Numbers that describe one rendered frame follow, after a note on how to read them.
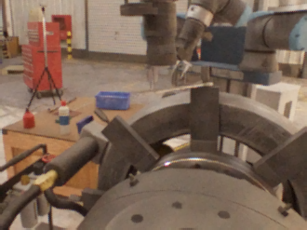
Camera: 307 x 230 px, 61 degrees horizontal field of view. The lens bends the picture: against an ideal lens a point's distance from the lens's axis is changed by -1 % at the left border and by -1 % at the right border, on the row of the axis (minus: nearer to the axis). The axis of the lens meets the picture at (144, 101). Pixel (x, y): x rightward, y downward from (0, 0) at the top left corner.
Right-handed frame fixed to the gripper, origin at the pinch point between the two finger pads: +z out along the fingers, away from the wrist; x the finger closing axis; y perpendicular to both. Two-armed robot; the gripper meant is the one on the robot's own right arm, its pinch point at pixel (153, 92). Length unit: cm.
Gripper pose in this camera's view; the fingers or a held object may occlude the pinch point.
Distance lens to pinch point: 62.7
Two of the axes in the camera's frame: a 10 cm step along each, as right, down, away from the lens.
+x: -5.2, -1.8, 8.3
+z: 0.4, 9.7, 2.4
